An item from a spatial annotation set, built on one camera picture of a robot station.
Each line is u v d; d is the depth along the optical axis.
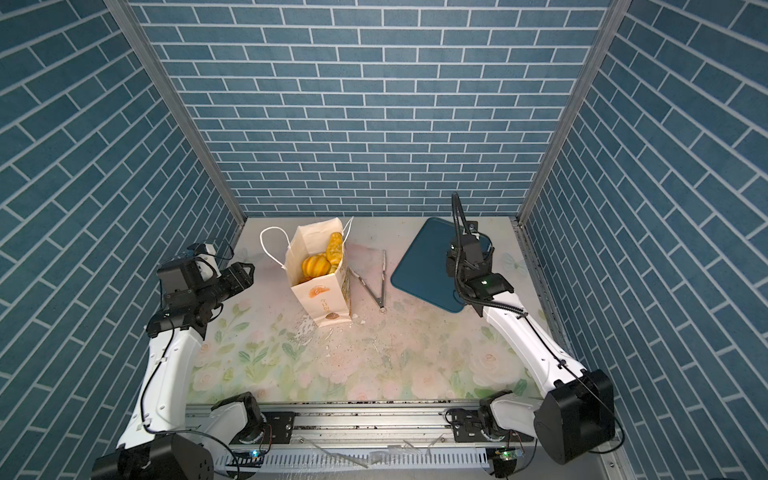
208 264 0.62
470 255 0.60
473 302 0.54
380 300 0.96
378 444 0.72
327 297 0.79
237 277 0.68
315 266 0.82
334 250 0.86
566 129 0.94
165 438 0.38
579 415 0.39
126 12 0.70
